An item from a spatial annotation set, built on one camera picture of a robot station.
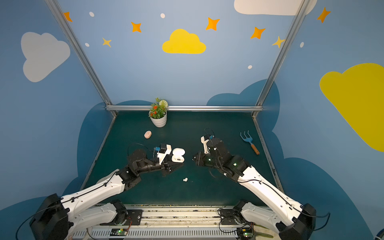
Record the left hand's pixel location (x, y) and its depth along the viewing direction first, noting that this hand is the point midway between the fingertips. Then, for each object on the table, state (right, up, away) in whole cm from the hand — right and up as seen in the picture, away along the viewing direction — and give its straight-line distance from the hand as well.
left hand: (182, 161), depth 68 cm
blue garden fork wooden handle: (+46, +7, +40) cm, 61 cm away
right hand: (+5, +2, +4) cm, 7 cm away
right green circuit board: (+31, -36, +4) cm, 47 cm away
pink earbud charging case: (-28, +11, +37) cm, 48 cm away
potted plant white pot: (-19, +25, +32) cm, 45 cm away
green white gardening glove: (+37, -34, +1) cm, 51 cm away
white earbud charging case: (-2, +2, -1) cm, 3 cm away
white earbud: (0, -15, +18) cm, 24 cm away
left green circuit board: (-31, -35, +3) cm, 47 cm away
